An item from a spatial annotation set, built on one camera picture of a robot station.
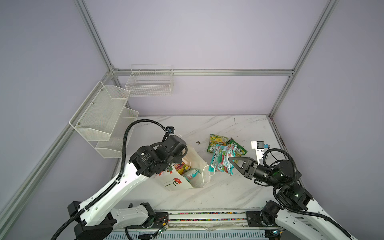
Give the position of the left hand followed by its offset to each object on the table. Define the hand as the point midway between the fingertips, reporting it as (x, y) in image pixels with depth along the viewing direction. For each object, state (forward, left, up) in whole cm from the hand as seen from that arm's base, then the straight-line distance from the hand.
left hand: (174, 151), depth 67 cm
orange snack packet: (+3, -2, -23) cm, 23 cm away
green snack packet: (+16, -39, -24) cm, 48 cm away
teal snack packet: (-5, -21, +2) cm, 21 cm away
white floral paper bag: (-9, +1, -9) cm, 13 cm away
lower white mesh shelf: (+6, +32, -6) cm, 33 cm away
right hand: (-8, -23, +6) cm, 25 cm away
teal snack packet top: (-5, -7, -13) cm, 16 cm away
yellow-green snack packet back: (+26, -24, -26) cm, 44 cm away
